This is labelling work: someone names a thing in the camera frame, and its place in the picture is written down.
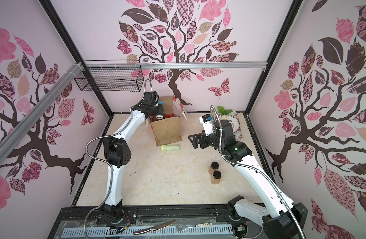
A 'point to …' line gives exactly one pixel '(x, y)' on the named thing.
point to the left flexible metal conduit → (105, 162)
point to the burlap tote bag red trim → (168, 130)
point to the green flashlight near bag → (172, 147)
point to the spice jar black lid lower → (216, 178)
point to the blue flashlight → (160, 115)
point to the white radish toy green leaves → (224, 111)
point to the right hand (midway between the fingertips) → (196, 133)
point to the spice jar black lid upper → (215, 165)
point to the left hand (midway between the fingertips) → (160, 110)
